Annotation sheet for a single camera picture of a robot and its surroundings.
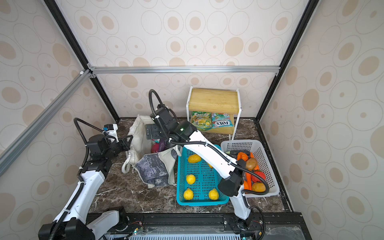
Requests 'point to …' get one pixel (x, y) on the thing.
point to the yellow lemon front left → (188, 194)
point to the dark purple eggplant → (163, 145)
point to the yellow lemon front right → (213, 194)
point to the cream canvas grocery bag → (154, 169)
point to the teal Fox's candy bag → (221, 120)
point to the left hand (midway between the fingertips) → (134, 134)
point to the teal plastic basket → (197, 180)
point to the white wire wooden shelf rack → (215, 100)
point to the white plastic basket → (254, 146)
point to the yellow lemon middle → (190, 179)
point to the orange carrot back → (251, 156)
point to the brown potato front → (258, 187)
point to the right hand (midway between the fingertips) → (155, 129)
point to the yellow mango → (194, 158)
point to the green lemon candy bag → (202, 121)
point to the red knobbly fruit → (255, 179)
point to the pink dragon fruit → (155, 147)
